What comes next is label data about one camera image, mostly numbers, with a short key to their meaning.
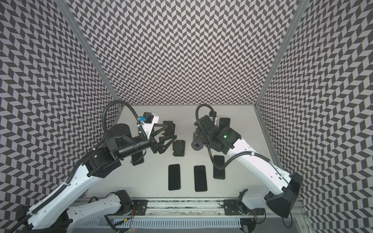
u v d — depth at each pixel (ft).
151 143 1.68
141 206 2.37
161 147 1.66
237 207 2.13
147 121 1.58
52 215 1.26
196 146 3.13
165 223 2.27
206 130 1.66
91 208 1.77
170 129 3.08
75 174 1.35
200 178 2.72
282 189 1.25
